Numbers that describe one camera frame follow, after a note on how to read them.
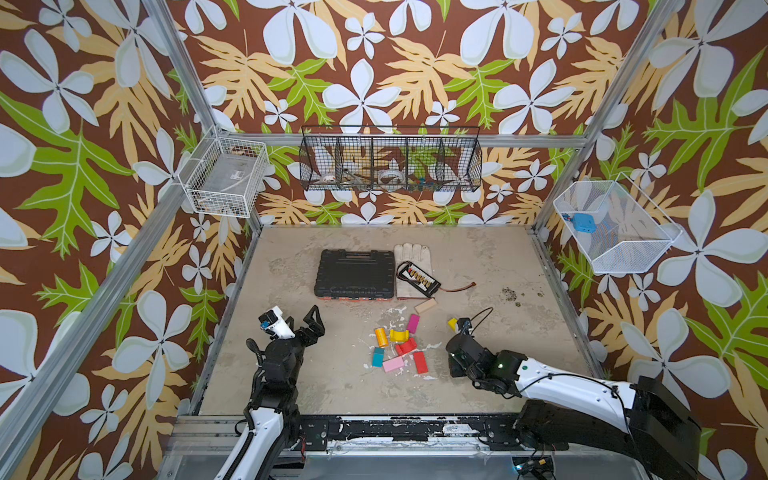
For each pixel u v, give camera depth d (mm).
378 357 881
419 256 1101
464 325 762
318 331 753
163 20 690
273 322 699
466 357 639
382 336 903
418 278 1014
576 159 982
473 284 1031
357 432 756
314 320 768
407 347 876
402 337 886
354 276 1014
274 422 571
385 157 978
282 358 612
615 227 828
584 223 866
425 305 966
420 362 858
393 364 861
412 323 934
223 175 862
